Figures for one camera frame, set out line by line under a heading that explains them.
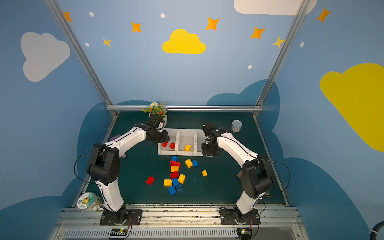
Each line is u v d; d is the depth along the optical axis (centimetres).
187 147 98
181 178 85
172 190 82
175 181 84
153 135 74
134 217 74
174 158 95
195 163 93
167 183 84
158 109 101
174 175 87
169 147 101
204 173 89
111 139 104
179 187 84
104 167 50
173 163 91
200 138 102
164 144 101
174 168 91
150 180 86
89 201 72
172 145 101
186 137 104
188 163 91
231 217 75
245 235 73
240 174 88
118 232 73
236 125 108
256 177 45
